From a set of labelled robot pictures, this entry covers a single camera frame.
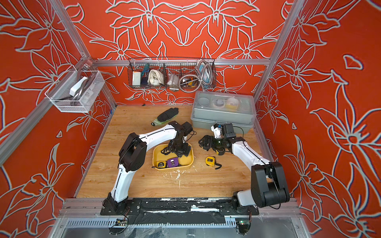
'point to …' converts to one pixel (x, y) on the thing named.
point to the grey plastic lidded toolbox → (213, 107)
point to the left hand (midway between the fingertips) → (182, 152)
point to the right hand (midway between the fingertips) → (202, 143)
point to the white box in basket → (136, 78)
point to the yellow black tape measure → (161, 164)
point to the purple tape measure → (172, 162)
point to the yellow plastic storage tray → (184, 161)
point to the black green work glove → (165, 116)
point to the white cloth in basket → (156, 78)
